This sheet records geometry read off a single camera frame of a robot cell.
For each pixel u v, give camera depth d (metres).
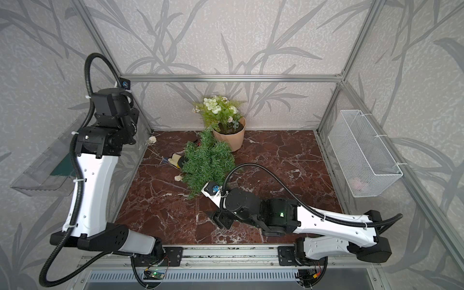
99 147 0.39
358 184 0.73
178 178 0.83
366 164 0.61
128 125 0.46
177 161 1.04
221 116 0.92
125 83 0.50
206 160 0.71
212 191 0.47
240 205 0.40
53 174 0.62
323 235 0.58
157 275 0.71
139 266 0.72
